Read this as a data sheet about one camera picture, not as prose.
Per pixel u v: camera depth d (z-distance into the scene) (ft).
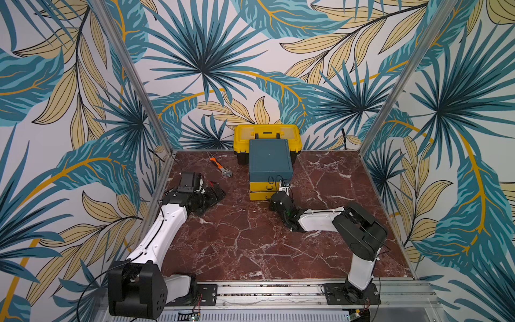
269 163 2.83
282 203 2.35
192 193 2.06
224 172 3.60
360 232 1.65
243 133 3.41
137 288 1.27
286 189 2.72
